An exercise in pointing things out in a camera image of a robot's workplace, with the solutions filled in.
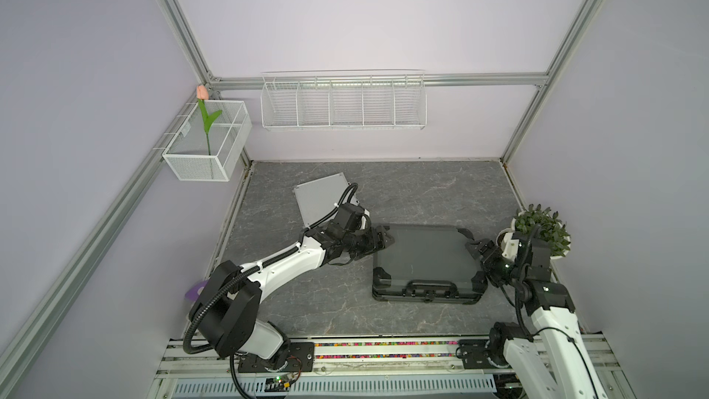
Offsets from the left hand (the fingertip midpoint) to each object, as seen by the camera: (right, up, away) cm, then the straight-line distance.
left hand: (387, 247), depth 81 cm
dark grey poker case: (+12, -4, -2) cm, 13 cm away
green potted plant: (+47, +6, -2) cm, 48 cm away
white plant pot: (+38, +5, +2) cm, 39 cm away
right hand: (+25, -1, -1) cm, 25 cm away
